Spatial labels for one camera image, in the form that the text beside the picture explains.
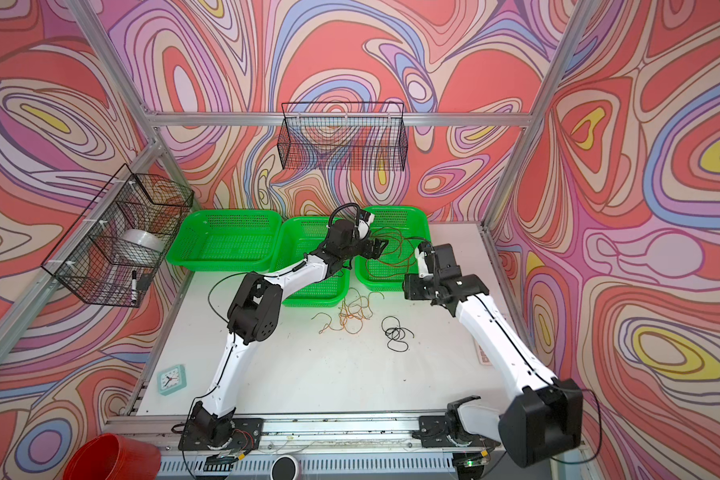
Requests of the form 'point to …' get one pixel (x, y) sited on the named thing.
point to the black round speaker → (284, 467)
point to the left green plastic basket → (243, 240)
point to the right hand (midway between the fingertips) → (415, 293)
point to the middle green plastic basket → (297, 237)
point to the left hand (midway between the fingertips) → (382, 235)
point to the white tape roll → (144, 238)
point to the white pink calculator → (482, 356)
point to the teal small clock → (172, 379)
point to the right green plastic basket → (404, 228)
